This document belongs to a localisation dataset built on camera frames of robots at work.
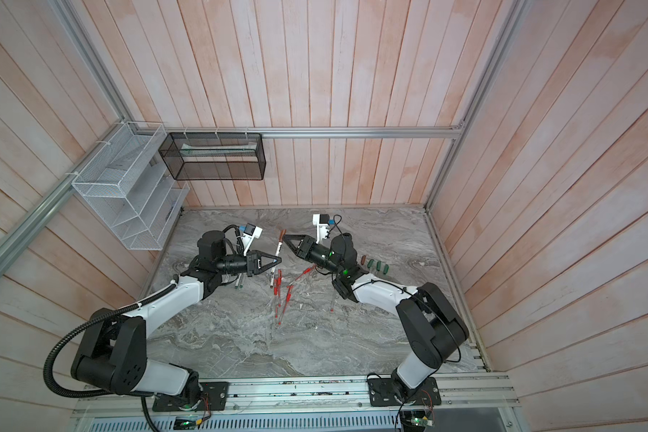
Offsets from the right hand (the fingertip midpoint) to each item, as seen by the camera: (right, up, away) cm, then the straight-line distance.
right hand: (283, 239), depth 77 cm
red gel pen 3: (-4, -25, +14) cm, 28 cm away
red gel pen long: (-1, -22, +16) cm, 27 cm away
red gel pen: (+5, -13, +24) cm, 28 cm away
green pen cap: (+33, -11, +24) cm, 43 cm away
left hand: (-1, -8, +2) cm, 8 cm away
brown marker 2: (-3, -10, +1) cm, 11 cm away
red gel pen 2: (-5, -17, +19) cm, 26 cm away
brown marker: (-1, 0, 0) cm, 1 cm away
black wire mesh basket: (-30, +32, +27) cm, 52 cm away
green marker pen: (-13, -12, -2) cm, 18 cm away
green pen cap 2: (+36, -12, +24) cm, 45 cm away
